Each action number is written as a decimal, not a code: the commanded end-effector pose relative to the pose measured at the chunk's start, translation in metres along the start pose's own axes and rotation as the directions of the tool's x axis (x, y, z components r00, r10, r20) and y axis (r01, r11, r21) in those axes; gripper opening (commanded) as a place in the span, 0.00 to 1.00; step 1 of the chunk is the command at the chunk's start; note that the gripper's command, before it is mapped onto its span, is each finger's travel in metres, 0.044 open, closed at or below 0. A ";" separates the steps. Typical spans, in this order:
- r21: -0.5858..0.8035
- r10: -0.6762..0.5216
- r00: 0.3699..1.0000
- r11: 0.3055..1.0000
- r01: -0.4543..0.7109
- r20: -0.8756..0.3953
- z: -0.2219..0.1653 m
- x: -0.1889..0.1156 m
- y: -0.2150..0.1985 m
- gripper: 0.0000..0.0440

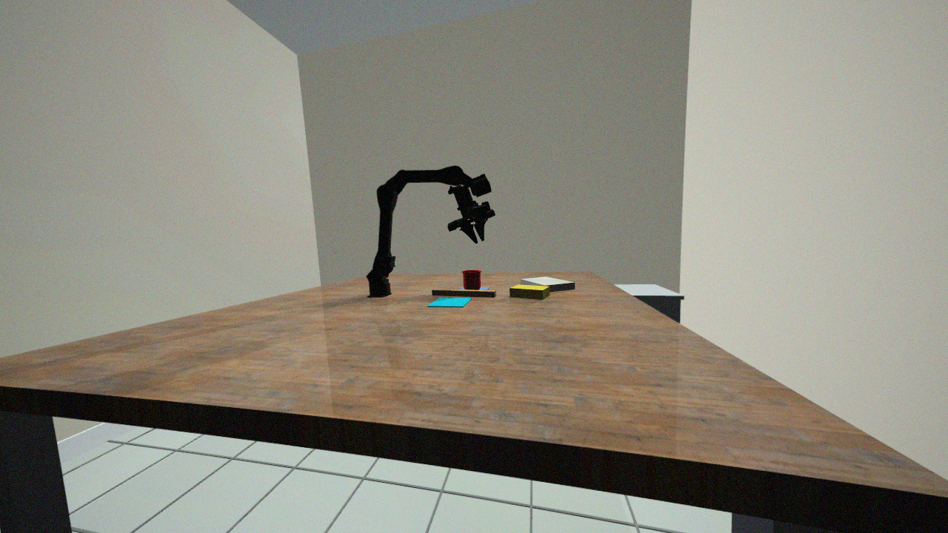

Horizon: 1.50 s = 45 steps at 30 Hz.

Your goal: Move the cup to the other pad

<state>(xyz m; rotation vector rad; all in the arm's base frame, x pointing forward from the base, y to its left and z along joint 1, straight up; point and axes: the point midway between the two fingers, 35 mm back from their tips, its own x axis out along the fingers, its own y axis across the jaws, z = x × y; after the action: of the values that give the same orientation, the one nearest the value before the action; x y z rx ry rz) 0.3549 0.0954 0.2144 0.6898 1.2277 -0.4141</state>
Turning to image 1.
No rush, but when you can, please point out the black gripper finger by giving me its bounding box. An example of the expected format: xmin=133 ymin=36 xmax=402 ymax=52
xmin=474 ymin=219 xmax=487 ymax=241
xmin=460 ymin=224 xmax=478 ymax=244

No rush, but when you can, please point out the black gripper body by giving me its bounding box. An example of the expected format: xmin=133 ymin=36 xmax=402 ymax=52
xmin=447 ymin=199 xmax=495 ymax=232

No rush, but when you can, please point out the red cup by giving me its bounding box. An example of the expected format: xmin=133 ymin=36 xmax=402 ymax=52
xmin=462 ymin=270 xmax=481 ymax=290

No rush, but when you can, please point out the yellow flat block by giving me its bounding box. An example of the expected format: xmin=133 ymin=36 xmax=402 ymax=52
xmin=510 ymin=285 xmax=550 ymax=300

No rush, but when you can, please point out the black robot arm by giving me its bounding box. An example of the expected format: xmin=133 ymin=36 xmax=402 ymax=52
xmin=367 ymin=166 xmax=491 ymax=298

